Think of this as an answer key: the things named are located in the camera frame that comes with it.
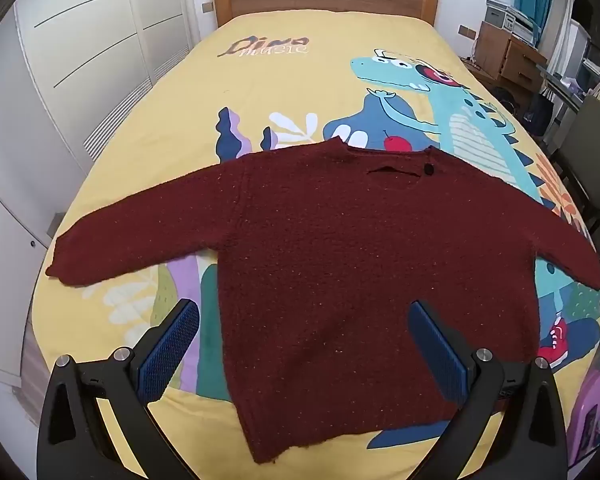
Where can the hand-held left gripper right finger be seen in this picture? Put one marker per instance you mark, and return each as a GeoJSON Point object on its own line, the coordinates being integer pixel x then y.
{"type": "Point", "coordinates": [437, 347]}

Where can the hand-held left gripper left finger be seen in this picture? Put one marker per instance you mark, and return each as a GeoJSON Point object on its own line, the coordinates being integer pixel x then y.
{"type": "Point", "coordinates": [172, 345]}

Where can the dark red knit sweater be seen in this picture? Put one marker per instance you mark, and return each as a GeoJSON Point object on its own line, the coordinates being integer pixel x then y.
{"type": "Point", "coordinates": [330, 240]}

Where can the pink plastic toy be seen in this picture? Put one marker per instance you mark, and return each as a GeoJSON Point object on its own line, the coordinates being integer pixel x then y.
{"type": "Point", "coordinates": [592, 410]}

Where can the grey chair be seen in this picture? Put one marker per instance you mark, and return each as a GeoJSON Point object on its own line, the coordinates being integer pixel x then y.
{"type": "Point", "coordinates": [587, 145]}

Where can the dark bag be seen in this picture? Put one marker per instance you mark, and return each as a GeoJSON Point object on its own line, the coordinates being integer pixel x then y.
{"type": "Point", "coordinates": [537, 112]}

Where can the cluttered desk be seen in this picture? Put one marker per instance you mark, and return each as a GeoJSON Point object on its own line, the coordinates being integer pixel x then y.
{"type": "Point", "coordinates": [562, 87]}

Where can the wooden drawer cabinet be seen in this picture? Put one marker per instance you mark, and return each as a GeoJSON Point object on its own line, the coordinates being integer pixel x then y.
{"type": "Point", "coordinates": [515, 60]}

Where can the yellow dinosaur printed blanket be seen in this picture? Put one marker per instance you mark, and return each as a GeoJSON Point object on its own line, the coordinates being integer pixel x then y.
{"type": "Point", "coordinates": [290, 85]}

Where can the white wardrobe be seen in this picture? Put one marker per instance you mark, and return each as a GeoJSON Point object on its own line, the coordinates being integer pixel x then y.
{"type": "Point", "coordinates": [80, 60]}

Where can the grey printer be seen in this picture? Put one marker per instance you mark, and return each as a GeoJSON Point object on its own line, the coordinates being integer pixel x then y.
{"type": "Point", "coordinates": [500, 16]}

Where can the wall socket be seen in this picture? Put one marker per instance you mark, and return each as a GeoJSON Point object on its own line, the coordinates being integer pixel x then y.
{"type": "Point", "coordinates": [467, 31]}
{"type": "Point", "coordinates": [208, 7]}

